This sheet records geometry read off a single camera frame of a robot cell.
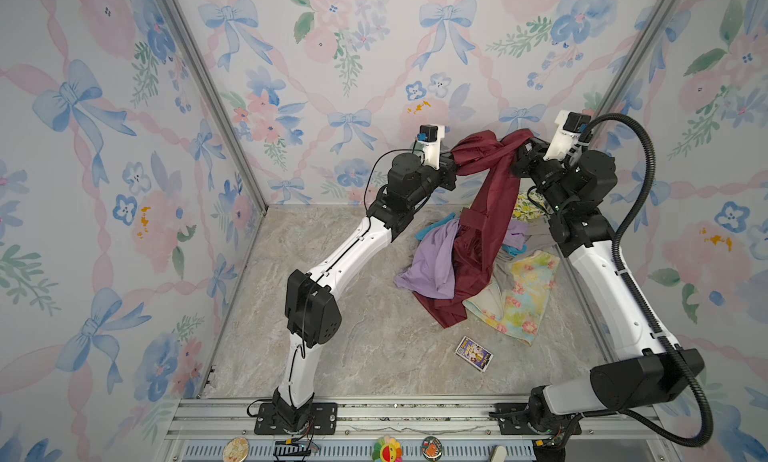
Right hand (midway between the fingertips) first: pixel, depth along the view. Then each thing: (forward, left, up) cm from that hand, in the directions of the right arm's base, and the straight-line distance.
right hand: (520, 132), depth 64 cm
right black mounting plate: (-45, -3, -50) cm, 67 cm away
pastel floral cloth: (-13, -11, -51) cm, 54 cm away
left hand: (+2, +10, -4) cm, 11 cm away
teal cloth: (+11, +18, -46) cm, 51 cm away
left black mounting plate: (-46, +44, -51) cm, 81 cm away
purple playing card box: (-30, +4, -50) cm, 59 cm away
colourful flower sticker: (-52, +28, -49) cm, 77 cm away
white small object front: (-53, +2, -48) cm, 72 cm away
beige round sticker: (-53, +63, -50) cm, 96 cm away
